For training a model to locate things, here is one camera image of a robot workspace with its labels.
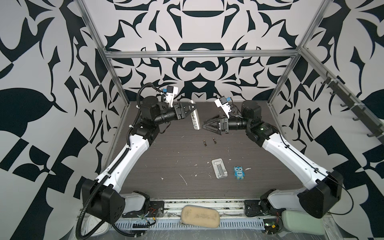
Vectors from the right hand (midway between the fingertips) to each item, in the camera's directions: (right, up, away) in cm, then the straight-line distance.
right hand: (205, 126), depth 62 cm
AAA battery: (+2, -12, +37) cm, 39 cm away
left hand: (-4, +10, +2) cm, 10 cm away
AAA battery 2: (+9, -11, +37) cm, 39 cm away
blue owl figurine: (+21, -28, +23) cm, 41 cm away
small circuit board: (+32, -47, +9) cm, 58 cm away
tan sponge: (-2, -41, +7) cm, 42 cm away
